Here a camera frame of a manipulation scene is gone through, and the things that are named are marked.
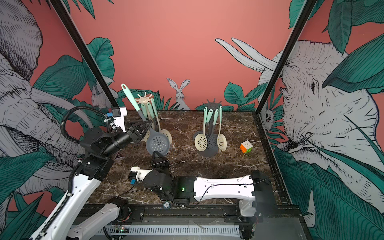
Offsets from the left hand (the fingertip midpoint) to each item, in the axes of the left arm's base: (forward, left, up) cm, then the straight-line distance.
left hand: (150, 120), depth 59 cm
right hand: (-7, -1, -10) cm, 13 cm away
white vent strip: (-34, -7, -42) cm, 54 cm away
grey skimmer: (+8, -25, -10) cm, 28 cm away
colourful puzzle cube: (+8, -52, -38) cm, 65 cm away
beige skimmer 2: (+9, -34, -30) cm, 47 cm away
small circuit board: (-32, +19, -42) cm, 56 cm away
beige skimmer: (+9, -22, -29) cm, 38 cm away
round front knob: (-23, -2, -42) cm, 48 cm away
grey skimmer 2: (+7, -29, -29) cm, 41 cm away
